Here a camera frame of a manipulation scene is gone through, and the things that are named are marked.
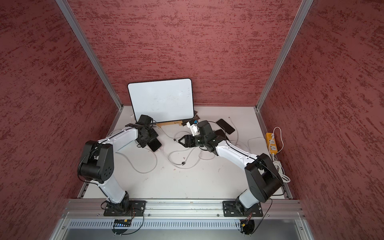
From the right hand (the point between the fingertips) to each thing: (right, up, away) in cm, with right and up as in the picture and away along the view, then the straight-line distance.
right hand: (182, 143), depth 83 cm
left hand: (-21, 0, +12) cm, 24 cm away
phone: (+30, +9, +26) cm, 41 cm away
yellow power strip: (+57, -2, +12) cm, 59 cm away
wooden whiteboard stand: (-11, +11, +20) cm, 25 cm away
